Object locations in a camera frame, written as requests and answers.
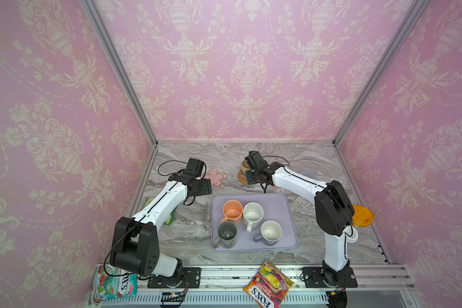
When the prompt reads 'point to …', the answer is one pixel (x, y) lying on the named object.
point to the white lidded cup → (352, 234)
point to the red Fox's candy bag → (268, 287)
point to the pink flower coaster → (218, 178)
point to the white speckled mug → (253, 214)
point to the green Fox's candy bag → (111, 282)
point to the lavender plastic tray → (276, 208)
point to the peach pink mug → (232, 211)
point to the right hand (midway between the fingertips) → (253, 174)
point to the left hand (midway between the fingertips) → (203, 189)
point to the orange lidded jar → (362, 217)
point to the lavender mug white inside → (271, 233)
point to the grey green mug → (227, 235)
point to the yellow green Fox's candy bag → (169, 219)
